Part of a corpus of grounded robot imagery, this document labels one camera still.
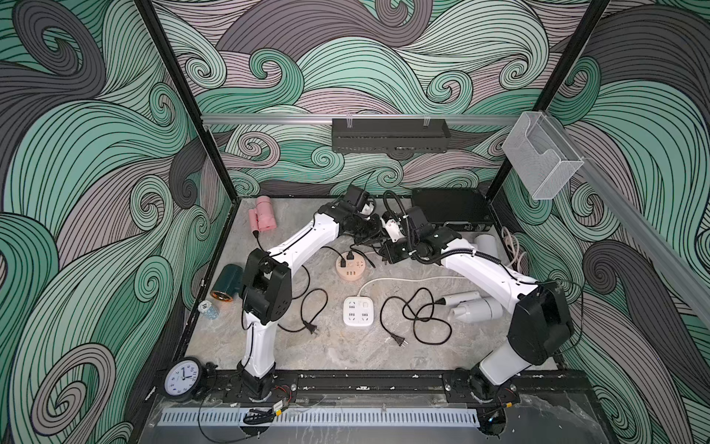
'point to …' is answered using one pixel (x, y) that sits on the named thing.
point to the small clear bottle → (206, 307)
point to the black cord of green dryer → (310, 326)
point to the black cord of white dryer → (350, 254)
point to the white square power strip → (358, 311)
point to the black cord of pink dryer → (342, 261)
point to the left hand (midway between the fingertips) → (389, 233)
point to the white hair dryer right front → (471, 307)
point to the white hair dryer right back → (487, 244)
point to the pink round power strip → (350, 269)
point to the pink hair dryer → (263, 217)
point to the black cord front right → (409, 300)
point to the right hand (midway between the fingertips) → (379, 252)
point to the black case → (459, 209)
